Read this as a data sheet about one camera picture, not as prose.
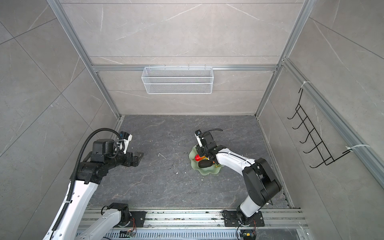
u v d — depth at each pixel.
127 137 0.63
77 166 0.45
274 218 0.75
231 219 0.73
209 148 0.69
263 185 0.46
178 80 1.01
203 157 0.96
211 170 0.90
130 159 0.62
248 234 0.70
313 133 0.69
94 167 0.46
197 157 0.92
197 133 0.80
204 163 0.90
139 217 0.73
